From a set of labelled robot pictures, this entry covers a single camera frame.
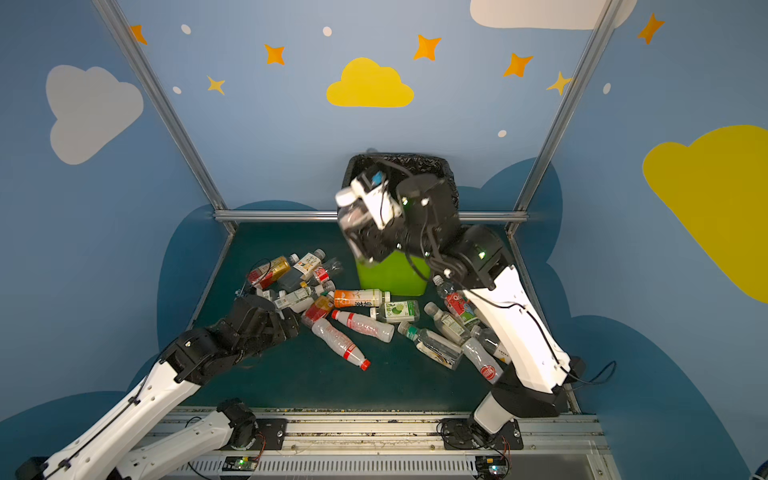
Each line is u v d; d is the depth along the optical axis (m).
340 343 0.86
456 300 0.94
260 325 0.55
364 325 0.89
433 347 0.84
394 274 1.02
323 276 1.01
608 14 0.69
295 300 0.95
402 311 0.93
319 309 0.92
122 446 0.39
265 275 0.97
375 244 0.49
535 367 0.38
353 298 0.96
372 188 0.44
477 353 0.84
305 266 1.03
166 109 0.86
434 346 0.84
